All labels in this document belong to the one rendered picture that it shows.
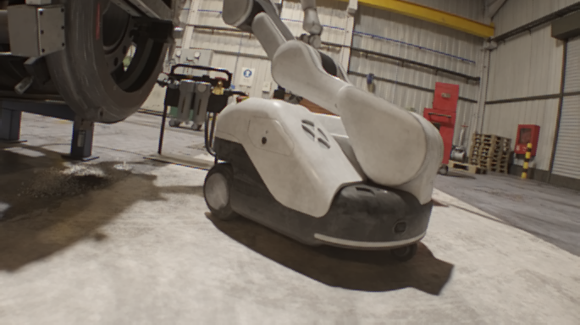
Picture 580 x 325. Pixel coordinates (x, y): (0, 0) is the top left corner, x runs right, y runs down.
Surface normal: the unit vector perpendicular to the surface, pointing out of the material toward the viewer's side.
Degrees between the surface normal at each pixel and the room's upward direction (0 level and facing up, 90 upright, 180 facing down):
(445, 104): 91
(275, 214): 90
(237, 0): 87
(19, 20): 113
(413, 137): 89
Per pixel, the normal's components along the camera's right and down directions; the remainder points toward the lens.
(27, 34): -0.02, 0.44
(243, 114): -0.65, -0.07
